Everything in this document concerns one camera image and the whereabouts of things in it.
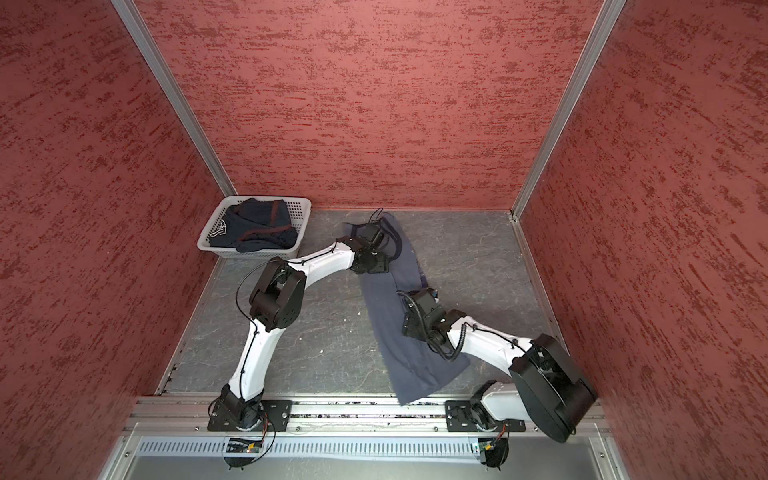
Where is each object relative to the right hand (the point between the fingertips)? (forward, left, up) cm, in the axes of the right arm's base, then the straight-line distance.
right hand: (410, 336), depth 87 cm
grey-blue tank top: (-10, 0, +1) cm, 10 cm away
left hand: (+24, +10, +1) cm, 25 cm away
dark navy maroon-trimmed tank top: (+40, +55, +8) cm, 68 cm away
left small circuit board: (-25, +44, -3) cm, 51 cm away
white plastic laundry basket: (+50, +40, +7) cm, 65 cm away
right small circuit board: (-27, -17, -2) cm, 32 cm away
